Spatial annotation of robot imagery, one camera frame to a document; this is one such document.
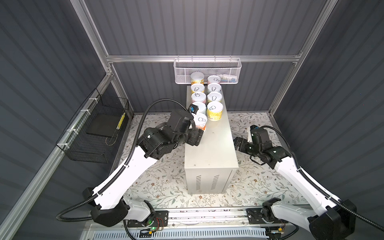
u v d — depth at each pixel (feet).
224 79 2.99
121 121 2.54
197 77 2.65
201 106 2.24
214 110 2.19
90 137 2.36
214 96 2.37
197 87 2.53
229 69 2.71
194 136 1.79
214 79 2.68
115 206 1.34
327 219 1.25
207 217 2.47
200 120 2.06
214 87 2.53
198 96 2.39
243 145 2.32
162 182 2.83
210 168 1.83
